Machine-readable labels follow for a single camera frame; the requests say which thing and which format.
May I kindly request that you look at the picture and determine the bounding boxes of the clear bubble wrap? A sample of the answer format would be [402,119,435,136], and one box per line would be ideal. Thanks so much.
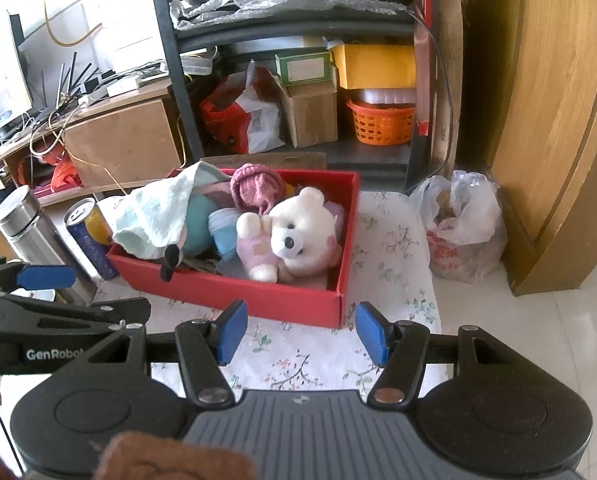
[170,0,412,31]

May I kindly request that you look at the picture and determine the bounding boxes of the pink knitted hat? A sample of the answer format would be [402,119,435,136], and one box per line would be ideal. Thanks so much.
[230,163,288,216]

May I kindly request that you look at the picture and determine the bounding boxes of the brown cardboard sheet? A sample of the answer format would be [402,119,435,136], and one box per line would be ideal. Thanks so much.
[436,0,465,166]

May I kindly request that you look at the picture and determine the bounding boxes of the red plastic bags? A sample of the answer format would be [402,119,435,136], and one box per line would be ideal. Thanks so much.
[21,152,79,193]

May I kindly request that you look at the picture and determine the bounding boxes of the white plastic bag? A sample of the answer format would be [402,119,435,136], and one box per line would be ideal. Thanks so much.
[409,170,508,281]

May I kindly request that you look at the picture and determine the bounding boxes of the blue and yellow drink can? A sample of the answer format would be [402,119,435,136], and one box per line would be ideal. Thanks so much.
[64,197,122,281]

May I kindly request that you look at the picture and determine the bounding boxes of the black metal shelf rack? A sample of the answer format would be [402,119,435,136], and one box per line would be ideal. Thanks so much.
[146,0,459,193]

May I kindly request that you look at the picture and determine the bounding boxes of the red cardboard box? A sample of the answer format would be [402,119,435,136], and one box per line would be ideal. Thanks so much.
[107,169,362,330]

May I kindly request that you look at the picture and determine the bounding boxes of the pink pig plush toy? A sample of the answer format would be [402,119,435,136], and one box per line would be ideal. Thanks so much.
[181,180,234,256]

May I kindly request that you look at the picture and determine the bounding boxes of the red and white bag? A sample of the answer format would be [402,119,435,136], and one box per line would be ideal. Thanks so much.
[200,60,286,155]

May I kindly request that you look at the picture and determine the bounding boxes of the wooden tv stand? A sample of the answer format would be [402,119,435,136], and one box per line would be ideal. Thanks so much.
[0,77,186,211]

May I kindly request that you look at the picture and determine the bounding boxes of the black and white soft toy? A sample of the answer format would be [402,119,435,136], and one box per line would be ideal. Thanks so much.
[159,245,185,282]

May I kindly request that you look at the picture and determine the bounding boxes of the stainless steel thermos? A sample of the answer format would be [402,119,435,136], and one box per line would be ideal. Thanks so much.
[0,185,96,306]

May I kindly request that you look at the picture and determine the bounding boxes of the white power adapter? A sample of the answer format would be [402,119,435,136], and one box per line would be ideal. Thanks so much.
[106,77,142,97]

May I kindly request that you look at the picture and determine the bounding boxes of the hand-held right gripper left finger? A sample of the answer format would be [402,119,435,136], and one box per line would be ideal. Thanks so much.
[73,300,248,408]

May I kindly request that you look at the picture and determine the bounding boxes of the orange plastic basket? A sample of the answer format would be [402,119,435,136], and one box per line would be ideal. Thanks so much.
[346,97,415,146]

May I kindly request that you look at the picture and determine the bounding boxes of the yellow box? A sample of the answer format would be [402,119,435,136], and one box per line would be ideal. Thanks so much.
[333,44,418,90]

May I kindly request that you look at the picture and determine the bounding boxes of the yellow cable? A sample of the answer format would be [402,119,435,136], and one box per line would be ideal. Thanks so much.
[31,0,189,196]

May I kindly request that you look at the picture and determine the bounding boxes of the green box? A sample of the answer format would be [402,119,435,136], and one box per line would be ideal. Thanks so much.
[274,50,332,86]

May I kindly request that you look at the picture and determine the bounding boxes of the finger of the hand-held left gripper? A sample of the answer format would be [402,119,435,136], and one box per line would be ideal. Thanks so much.
[0,256,76,293]
[0,294,152,333]

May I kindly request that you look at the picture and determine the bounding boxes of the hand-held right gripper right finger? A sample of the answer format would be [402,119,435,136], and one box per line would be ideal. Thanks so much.
[355,302,533,408]

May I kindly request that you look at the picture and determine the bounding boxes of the wooden board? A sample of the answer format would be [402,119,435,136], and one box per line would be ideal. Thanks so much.
[198,151,328,173]

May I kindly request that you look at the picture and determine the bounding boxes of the stack of clear plastic tubs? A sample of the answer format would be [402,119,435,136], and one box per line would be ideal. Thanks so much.
[356,87,414,106]

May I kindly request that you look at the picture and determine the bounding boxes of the brown cardboard box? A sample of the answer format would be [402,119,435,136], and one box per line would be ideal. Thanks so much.
[271,72,339,148]

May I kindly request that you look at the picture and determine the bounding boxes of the pale green towel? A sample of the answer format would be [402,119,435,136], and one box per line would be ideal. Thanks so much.
[113,163,229,261]

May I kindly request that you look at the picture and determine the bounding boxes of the blue face mask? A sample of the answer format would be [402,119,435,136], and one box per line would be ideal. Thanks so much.
[208,208,242,262]

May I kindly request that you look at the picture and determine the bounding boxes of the wooden cabinet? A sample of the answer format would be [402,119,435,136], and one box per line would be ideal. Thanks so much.
[459,0,597,297]

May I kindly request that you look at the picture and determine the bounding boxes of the white teddy bear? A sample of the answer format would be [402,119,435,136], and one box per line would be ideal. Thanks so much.
[236,186,343,283]

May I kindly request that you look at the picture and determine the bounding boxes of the black router with antennas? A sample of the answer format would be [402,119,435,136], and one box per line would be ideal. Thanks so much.
[31,50,116,116]

